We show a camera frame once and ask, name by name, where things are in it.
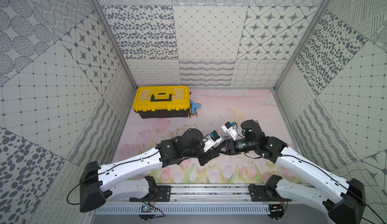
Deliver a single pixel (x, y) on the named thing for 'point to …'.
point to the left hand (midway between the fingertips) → (218, 148)
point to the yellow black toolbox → (161, 102)
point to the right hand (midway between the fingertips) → (217, 152)
